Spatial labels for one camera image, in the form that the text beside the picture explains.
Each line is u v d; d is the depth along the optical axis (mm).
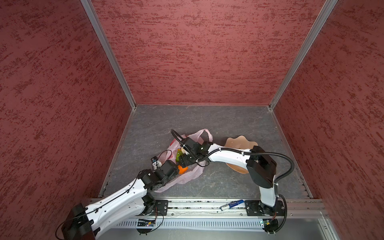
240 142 949
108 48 862
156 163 725
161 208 735
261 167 488
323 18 745
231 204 749
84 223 405
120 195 482
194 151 659
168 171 620
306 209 758
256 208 738
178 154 858
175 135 767
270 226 722
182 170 806
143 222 726
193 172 760
